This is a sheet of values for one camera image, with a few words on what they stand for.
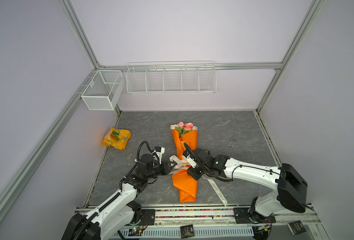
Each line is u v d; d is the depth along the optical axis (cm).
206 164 61
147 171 65
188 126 99
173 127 102
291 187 42
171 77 97
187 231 69
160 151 75
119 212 59
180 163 86
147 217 74
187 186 76
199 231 71
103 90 96
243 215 74
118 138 99
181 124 103
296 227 69
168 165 76
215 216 75
